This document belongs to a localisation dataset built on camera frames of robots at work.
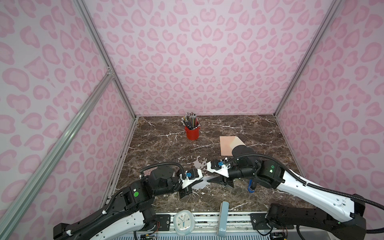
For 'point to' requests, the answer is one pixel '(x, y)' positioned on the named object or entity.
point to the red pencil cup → (192, 134)
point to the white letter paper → (202, 184)
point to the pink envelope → (227, 143)
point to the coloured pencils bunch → (190, 121)
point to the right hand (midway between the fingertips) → (209, 175)
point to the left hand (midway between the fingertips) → (201, 177)
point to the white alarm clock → (184, 222)
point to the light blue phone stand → (223, 220)
